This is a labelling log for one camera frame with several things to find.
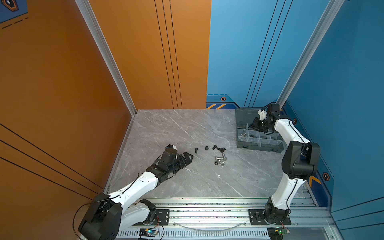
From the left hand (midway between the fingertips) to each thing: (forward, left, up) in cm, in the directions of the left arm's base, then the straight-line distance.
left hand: (189, 158), depth 84 cm
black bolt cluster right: (+11, -20, -8) cm, 24 cm away
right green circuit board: (-33, -43, -10) cm, 55 cm away
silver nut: (+2, -20, -8) cm, 22 cm away
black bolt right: (+14, -16, -8) cm, 23 cm away
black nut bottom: (+1, -16, -9) cm, 18 cm away
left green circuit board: (-33, +19, -11) cm, 40 cm away
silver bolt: (+5, -16, -8) cm, 19 cm away
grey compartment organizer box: (+19, -38, -5) cm, 43 cm away
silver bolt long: (+5, -22, -8) cm, 24 cm away
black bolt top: (+12, -10, -7) cm, 17 cm away
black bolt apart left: (+11, -3, -8) cm, 14 cm away
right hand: (+22, -38, +4) cm, 44 cm away
